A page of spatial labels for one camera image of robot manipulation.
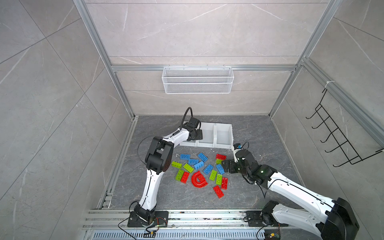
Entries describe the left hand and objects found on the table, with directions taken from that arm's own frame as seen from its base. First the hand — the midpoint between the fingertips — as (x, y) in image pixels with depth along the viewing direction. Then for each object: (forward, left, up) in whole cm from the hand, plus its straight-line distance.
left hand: (199, 132), depth 104 cm
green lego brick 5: (-32, -10, -4) cm, 34 cm away
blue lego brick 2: (-18, -2, -4) cm, 18 cm away
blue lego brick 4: (-24, +1, -2) cm, 24 cm away
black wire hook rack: (-37, -59, +30) cm, 76 cm away
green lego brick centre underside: (-30, -7, -4) cm, 31 cm away
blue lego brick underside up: (-26, -4, -4) cm, 27 cm away
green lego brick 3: (-25, +8, -3) cm, 26 cm away
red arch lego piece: (-32, +2, -4) cm, 33 cm away
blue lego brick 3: (-21, +5, -3) cm, 21 cm away
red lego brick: (-18, -12, -3) cm, 22 cm away
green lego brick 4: (-29, +13, -3) cm, 32 cm away
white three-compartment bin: (-5, -11, +3) cm, 12 cm away
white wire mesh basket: (+26, 0, +25) cm, 37 cm away
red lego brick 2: (-31, +10, -3) cm, 32 cm away
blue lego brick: (-17, +10, -3) cm, 20 cm away
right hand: (-26, -15, +7) cm, 30 cm away
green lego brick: (-21, -12, -4) cm, 24 cm away
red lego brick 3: (-35, -13, -3) cm, 38 cm away
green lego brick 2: (-23, +15, -2) cm, 27 cm away
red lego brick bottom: (-40, -9, -3) cm, 41 cm away
